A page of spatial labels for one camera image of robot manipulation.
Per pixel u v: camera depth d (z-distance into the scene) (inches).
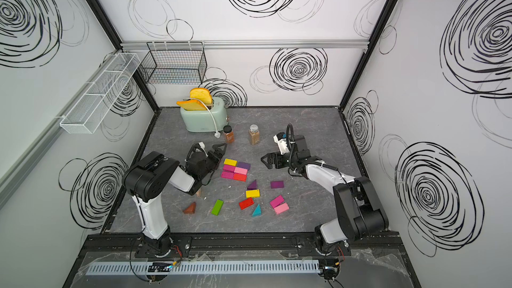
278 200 33.3
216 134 41.1
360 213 17.9
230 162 38.1
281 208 32.5
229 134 39.1
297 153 27.8
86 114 28.1
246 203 32.9
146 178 20.1
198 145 35.9
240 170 36.8
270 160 31.0
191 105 37.4
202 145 35.9
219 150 34.6
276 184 35.6
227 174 35.9
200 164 29.8
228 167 37.7
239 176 36.2
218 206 32.5
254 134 38.7
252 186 34.7
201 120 39.1
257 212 31.7
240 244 29.7
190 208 32.0
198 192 30.0
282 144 31.9
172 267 27.4
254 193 34.2
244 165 37.9
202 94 38.6
